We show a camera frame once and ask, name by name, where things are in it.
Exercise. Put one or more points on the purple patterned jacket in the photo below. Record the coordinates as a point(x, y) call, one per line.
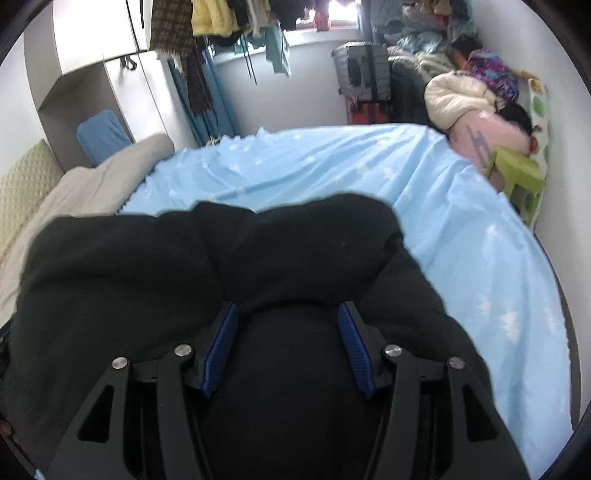
point(494, 74)

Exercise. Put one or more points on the small black cloth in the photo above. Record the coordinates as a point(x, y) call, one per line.
point(517, 117)

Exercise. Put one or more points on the red suitcase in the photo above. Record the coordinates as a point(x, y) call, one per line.
point(369, 113)

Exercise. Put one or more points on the cream puffy coat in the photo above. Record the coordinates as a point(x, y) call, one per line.
point(457, 97)

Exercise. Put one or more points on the yellow fleece jacket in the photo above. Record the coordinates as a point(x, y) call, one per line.
point(212, 16)

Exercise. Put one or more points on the black bag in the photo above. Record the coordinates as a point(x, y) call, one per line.
point(408, 97)

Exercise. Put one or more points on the black puffer jacket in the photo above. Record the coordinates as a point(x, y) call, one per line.
point(138, 286)

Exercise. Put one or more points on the green dotted white board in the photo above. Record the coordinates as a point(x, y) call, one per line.
point(538, 110)

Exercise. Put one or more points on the blue curtain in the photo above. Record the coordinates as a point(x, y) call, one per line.
point(221, 106)

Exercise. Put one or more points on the white wardrobe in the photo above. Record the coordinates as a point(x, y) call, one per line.
point(92, 32)

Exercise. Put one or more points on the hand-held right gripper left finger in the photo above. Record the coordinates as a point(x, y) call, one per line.
point(221, 350)

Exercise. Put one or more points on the pile of mixed clothes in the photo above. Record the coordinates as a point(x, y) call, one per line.
point(425, 32)

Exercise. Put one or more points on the light blue star bedsheet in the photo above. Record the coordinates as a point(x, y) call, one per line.
point(323, 161)

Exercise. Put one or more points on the green plastic stool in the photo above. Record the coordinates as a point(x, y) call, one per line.
point(519, 168)

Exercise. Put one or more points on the blue towel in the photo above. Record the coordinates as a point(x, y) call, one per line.
point(101, 136)

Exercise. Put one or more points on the red cloth on windowsill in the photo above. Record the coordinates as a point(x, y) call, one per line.
point(322, 21)

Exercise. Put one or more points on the cream padded headboard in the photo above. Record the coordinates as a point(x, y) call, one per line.
point(27, 180)

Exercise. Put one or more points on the grey duvet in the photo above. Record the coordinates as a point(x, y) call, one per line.
point(92, 184)

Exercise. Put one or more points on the grey suitcase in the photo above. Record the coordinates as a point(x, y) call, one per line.
point(360, 69)

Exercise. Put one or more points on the brown houndstooth coat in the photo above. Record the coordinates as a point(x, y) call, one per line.
point(171, 27)

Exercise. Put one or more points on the teal hanging garment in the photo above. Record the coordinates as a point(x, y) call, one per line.
point(277, 48)

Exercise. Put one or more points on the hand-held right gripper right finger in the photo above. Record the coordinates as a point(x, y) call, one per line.
point(355, 350)

